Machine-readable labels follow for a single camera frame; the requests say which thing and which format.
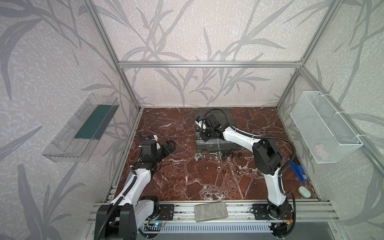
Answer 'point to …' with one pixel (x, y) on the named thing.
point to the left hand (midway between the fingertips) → (172, 141)
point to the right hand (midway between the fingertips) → (202, 128)
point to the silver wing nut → (198, 155)
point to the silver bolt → (219, 152)
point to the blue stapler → (299, 171)
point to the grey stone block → (210, 211)
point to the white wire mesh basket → (328, 137)
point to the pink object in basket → (320, 148)
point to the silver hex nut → (219, 168)
